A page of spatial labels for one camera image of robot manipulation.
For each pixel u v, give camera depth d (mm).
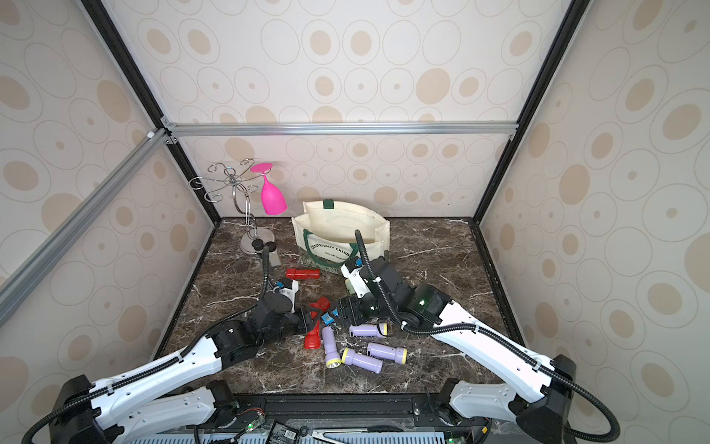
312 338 724
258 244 1000
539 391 388
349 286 969
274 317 570
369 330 856
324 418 731
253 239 1096
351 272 614
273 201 950
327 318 877
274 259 1014
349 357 795
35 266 539
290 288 701
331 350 816
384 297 493
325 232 1052
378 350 816
